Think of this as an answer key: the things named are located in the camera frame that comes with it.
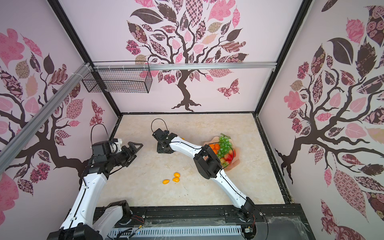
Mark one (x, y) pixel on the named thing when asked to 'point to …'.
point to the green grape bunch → (225, 145)
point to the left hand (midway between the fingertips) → (140, 152)
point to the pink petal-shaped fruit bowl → (235, 162)
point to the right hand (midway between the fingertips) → (160, 148)
